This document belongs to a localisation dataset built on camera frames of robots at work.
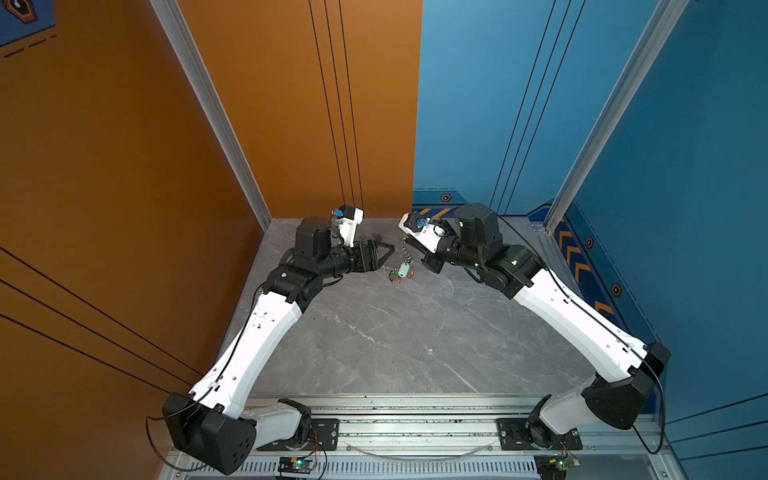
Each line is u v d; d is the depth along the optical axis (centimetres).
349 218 62
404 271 74
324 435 74
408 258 71
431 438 74
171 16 70
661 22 71
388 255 66
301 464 71
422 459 71
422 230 54
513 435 72
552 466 71
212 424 37
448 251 57
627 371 40
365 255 60
